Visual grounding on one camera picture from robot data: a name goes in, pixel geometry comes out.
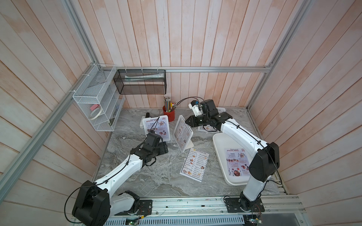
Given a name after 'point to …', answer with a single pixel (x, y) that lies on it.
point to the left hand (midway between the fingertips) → (162, 149)
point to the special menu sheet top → (160, 125)
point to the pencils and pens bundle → (169, 106)
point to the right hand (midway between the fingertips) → (185, 121)
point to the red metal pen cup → (171, 115)
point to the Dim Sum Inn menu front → (194, 164)
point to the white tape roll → (95, 113)
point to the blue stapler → (147, 115)
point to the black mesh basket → (141, 81)
